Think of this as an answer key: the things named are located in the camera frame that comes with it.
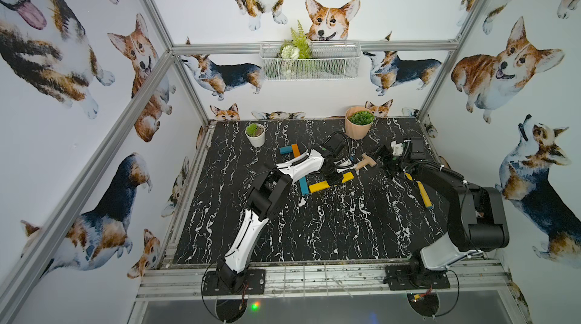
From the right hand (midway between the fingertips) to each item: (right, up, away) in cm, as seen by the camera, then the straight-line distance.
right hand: (369, 156), depth 91 cm
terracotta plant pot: (-1, +15, +14) cm, 21 cm away
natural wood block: (+2, -3, +12) cm, 13 cm away
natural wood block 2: (+6, -4, +12) cm, 14 cm away
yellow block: (-21, -13, +4) cm, 25 cm away
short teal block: (-35, +2, +16) cm, 39 cm away
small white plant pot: (-49, +9, +14) cm, 52 cm away
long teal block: (-26, -13, +4) cm, 30 cm away
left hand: (-10, -9, +5) cm, 15 cm away
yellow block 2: (-8, -9, +4) cm, 13 cm away
